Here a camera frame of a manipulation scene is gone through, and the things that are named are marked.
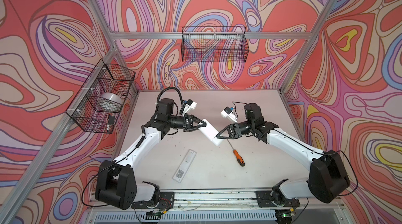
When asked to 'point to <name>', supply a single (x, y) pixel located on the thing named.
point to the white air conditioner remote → (211, 132)
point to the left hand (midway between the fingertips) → (204, 127)
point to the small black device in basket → (111, 119)
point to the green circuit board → (155, 215)
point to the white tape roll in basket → (109, 101)
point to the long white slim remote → (184, 166)
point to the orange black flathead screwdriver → (239, 160)
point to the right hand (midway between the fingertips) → (219, 140)
